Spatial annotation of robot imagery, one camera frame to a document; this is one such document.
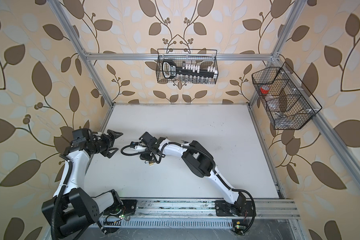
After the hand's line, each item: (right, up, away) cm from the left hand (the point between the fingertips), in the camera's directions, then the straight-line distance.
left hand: (120, 138), depth 79 cm
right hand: (+8, -12, +14) cm, 20 cm away
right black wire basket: (+87, +18, -6) cm, 89 cm away
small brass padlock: (+14, -16, +9) cm, 23 cm away
